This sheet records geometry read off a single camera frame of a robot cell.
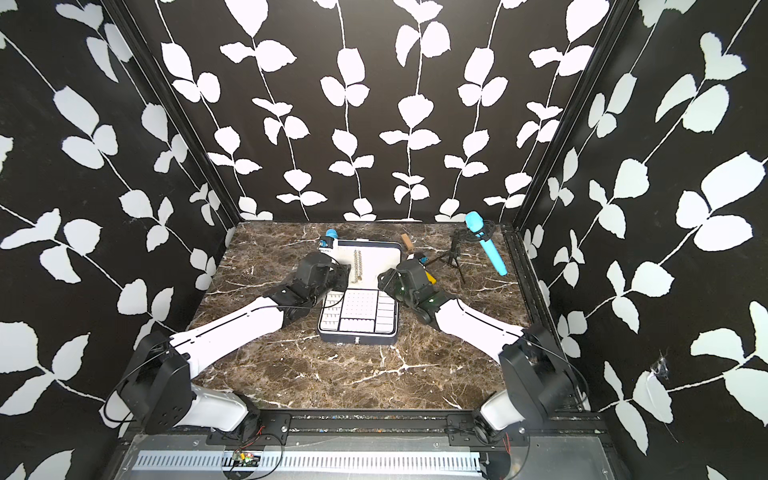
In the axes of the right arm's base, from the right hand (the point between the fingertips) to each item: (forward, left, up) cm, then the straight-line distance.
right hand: (378, 275), depth 85 cm
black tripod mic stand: (+12, -26, +4) cm, 29 cm away
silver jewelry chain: (+5, +7, -5) cm, 10 cm away
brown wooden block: (+27, -9, -16) cm, 33 cm away
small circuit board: (-43, +32, -16) cm, 56 cm away
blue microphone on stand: (+13, -28, +10) cm, 33 cm away
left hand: (+2, +9, +4) cm, 10 cm away
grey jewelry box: (-7, +4, -10) cm, 13 cm away
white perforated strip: (-43, +38, -16) cm, 60 cm away
